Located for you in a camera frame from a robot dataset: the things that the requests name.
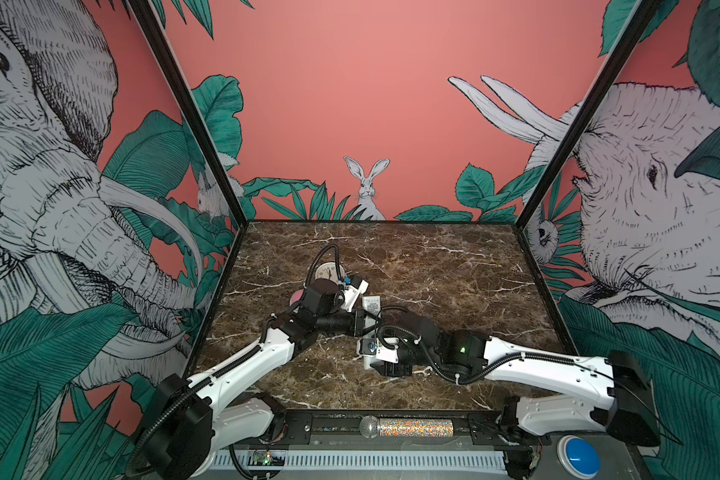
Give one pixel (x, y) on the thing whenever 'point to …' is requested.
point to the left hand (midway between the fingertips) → (380, 319)
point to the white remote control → (372, 321)
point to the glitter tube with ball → (372, 427)
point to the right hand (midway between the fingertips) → (370, 349)
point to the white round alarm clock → (328, 270)
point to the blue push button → (577, 457)
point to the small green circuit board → (265, 458)
